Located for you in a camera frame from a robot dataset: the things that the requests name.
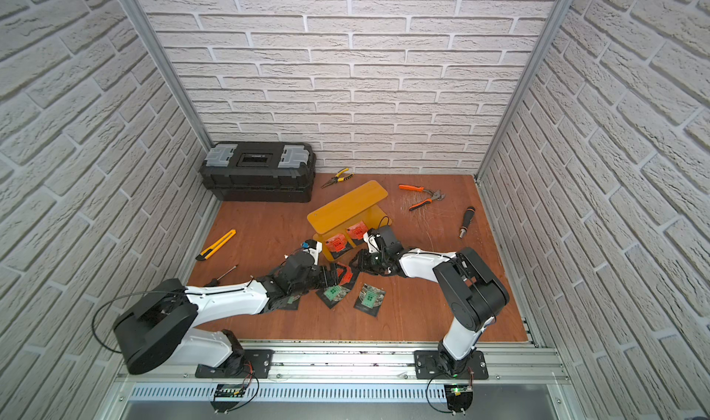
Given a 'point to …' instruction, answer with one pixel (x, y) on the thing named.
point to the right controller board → (459, 397)
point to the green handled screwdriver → (215, 281)
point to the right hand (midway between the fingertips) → (355, 264)
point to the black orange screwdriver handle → (467, 219)
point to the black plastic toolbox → (261, 171)
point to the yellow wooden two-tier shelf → (357, 211)
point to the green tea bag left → (336, 292)
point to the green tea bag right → (370, 300)
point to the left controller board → (226, 396)
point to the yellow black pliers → (336, 179)
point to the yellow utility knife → (214, 246)
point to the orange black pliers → (435, 195)
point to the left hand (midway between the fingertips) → (342, 269)
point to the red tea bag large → (336, 242)
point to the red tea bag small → (357, 231)
